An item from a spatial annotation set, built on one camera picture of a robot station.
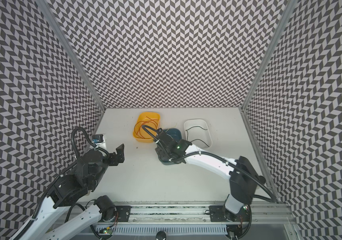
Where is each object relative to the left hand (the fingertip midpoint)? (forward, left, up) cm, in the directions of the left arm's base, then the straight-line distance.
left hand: (116, 146), depth 67 cm
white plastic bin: (+25, -41, -26) cm, 55 cm away
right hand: (+7, -21, -13) cm, 26 cm away
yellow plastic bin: (+38, -1, -24) cm, 45 cm away
